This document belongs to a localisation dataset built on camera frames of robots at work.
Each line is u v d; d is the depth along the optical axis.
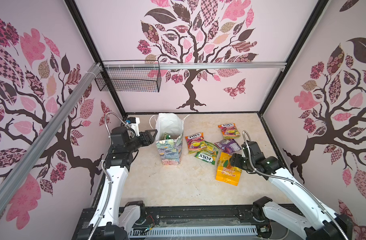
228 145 0.96
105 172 0.47
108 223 0.38
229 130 1.04
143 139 0.64
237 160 0.71
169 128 0.95
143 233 0.71
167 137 0.85
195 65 0.94
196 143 0.98
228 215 0.74
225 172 0.83
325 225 0.38
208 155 0.93
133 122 0.65
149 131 0.71
